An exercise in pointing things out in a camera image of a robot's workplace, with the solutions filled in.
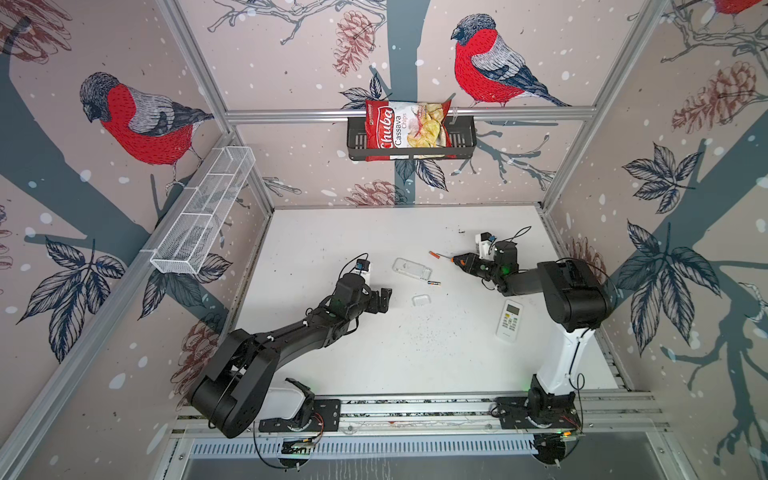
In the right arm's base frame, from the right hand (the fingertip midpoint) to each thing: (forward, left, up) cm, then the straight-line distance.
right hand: (454, 262), depth 101 cm
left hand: (-15, +24, +7) cm, 29 cm away
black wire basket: (+28, -2, +32) cm, 42 cm away
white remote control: (-2, +14, -2) cm, 15 cm away
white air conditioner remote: (-20, -15, -2) cm, 25 cm away
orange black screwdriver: (+5, +5, -3) cm, 8 cm away
